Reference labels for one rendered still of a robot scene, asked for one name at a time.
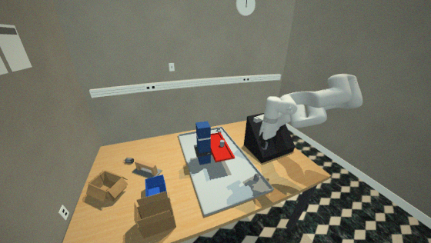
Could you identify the blue open bin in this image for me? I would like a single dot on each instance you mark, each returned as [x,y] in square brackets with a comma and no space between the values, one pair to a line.
[154,185]

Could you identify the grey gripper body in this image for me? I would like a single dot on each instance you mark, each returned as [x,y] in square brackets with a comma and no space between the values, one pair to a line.
[269,130]

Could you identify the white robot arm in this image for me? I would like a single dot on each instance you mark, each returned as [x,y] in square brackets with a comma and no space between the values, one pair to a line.
[343,92]

